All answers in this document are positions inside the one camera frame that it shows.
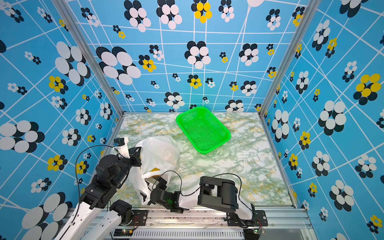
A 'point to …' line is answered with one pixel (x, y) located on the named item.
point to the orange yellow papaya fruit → (155, 169)
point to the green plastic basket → (202, 130)
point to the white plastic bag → (159, 155)
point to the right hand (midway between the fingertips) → (149, 184)
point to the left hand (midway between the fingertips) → (141, 145)
